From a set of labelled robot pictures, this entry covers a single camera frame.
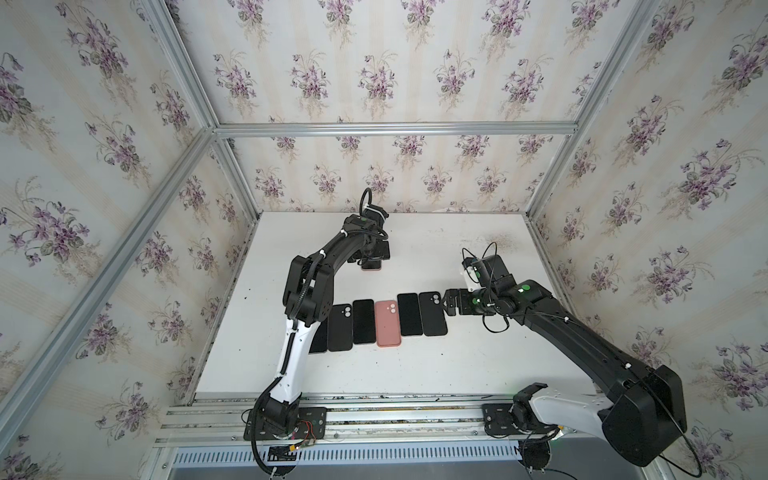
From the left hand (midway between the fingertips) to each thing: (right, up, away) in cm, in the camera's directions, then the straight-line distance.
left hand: (372, 254), depth 102 cm
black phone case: (-9, -22, -13) cm, 27 cm away
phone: (-2, -20, -11) cm, 23 cm away
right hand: (+23, -13, -21) cm, 34 cm away
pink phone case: (+5, -21, -10) cm, 24 cm away
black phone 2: (+12, -18, -10) cm, 24 cm away
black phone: (-15, -25, -14) cm, 33 cm away
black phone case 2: (+20, -21, -10) cm, 31 cm away
